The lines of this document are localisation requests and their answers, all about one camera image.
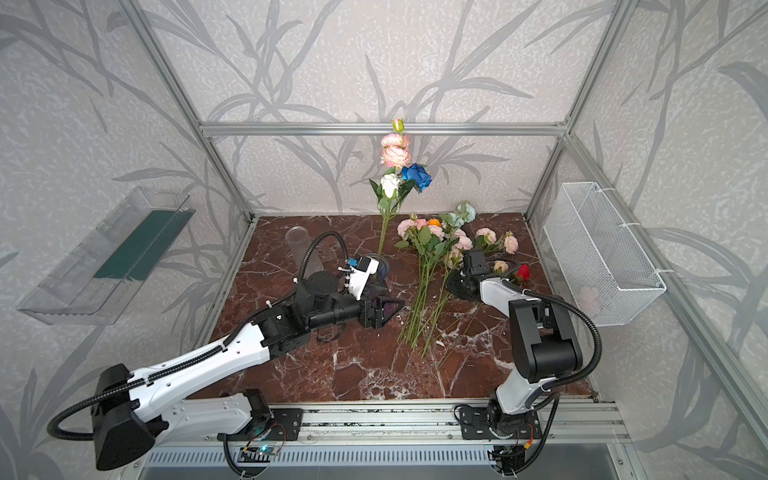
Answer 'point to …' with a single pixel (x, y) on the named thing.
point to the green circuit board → (256, 454)
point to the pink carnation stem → (487, 242)
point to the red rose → (524, 272)
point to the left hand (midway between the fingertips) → (399, 293)
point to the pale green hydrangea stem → (464, 212)
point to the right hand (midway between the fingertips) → (449, 275)
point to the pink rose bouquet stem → (427, 237)
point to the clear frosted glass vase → (298, 240)
